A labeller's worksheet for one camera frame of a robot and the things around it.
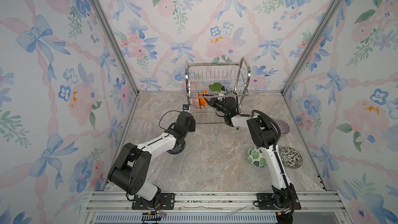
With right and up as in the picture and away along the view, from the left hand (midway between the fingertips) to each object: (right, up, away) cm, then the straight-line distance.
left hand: (191, 118), depth 91 cm
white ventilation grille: (-1, -45, -20) cm, 49 cm away
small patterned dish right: (+56, -22, -4) cm, 60 cm away
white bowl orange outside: (+7, +10, +7) cm, 14 cm away
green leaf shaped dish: (+14, +18, -5) cm, 23 cm away
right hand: (+6, +14, +6) cm, 17 cm away
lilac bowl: (+58, -6, +7) cm, 59 cm away
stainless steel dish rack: (+9, +25, +24) cm, 36 cm away
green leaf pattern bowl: (+37, -22, -3) cm, 43 cm away
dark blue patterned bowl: (-8, -18, -1) cm, 19 cm away
